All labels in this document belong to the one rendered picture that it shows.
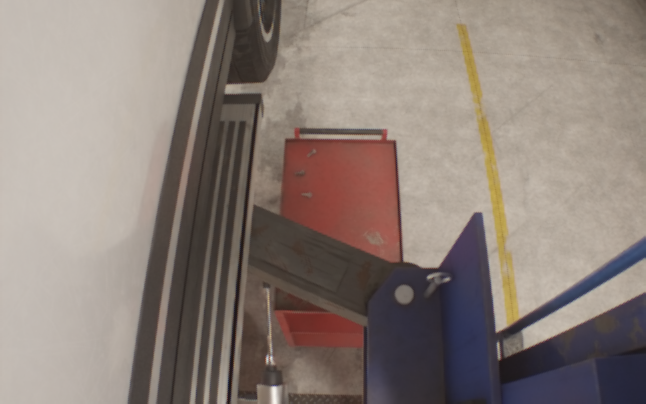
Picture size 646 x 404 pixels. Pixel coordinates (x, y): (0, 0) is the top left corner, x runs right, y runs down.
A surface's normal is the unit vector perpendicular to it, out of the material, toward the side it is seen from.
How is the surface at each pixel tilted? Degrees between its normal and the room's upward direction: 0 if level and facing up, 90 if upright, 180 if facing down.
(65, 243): 88
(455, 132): 0
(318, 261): 0
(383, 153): 0
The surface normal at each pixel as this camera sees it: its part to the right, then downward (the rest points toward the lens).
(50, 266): 1.00, 0.00
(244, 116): -0.04, -0.47
